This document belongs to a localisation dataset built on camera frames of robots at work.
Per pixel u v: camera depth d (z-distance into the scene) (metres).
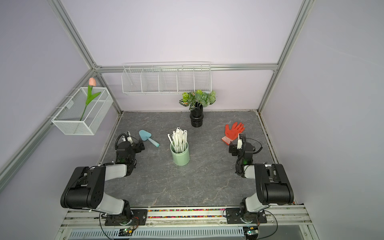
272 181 0.50
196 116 1.05
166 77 0.99
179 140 0.84
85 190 0.45
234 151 0.85
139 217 0.74
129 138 0.81
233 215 0.74
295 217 0.74
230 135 1.07
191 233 1.58
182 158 0.87
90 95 0.80
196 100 0.92
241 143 0.81
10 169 0.51
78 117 0.78
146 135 1.06
